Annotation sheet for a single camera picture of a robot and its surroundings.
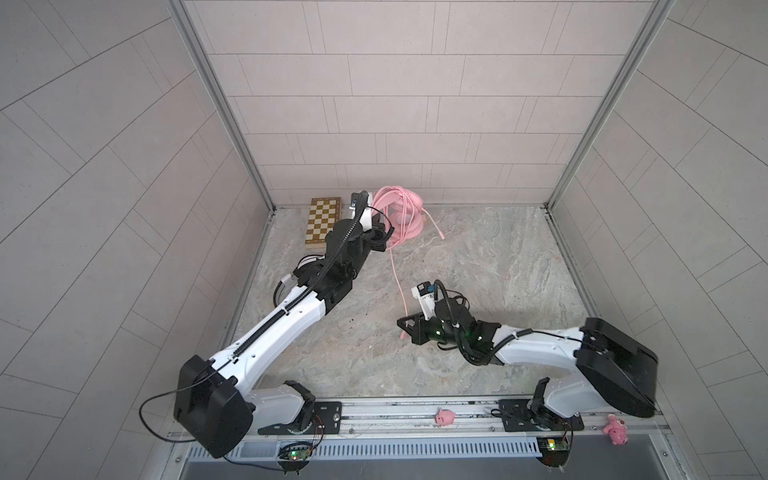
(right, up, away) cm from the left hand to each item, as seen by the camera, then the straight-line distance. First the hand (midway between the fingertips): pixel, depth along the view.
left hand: (384, 209), depth 72 cm
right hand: (+3, -31, +5) cm, 31 cm away
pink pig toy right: (+54, -51, -4) cm, 74 cm away
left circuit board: (-19, -54, -8) cm, 57 cm away
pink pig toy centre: (+14, -49, -2) cm, 51 cm away
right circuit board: (+39, -56, -4) cm, 69 cm away
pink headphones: (+2, 0, +7) cm, 7 cm away
